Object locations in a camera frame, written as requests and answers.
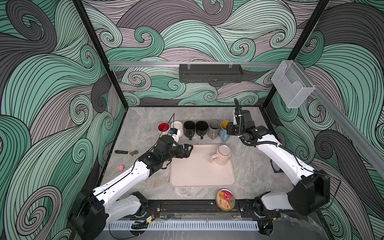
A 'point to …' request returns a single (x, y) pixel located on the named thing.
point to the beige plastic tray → (208, 165)
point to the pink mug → (222, 157)
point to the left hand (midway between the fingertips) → (187, 145)
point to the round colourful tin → (225, 199)
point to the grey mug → (213, 129)
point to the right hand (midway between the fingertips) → (229, 126)
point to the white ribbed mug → (179, 126)
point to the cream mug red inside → (164, 128)
